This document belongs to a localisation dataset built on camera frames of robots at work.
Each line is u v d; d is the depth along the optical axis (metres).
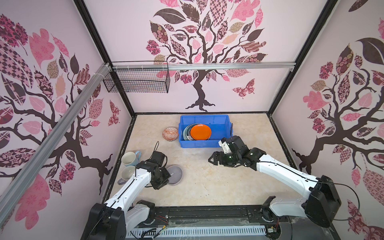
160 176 0.69
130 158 0.85
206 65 0.95
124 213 0.43
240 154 0.61
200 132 1.04
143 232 0.72
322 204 0.40
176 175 0.85
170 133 1.06
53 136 0.54
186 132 1.03
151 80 0.80
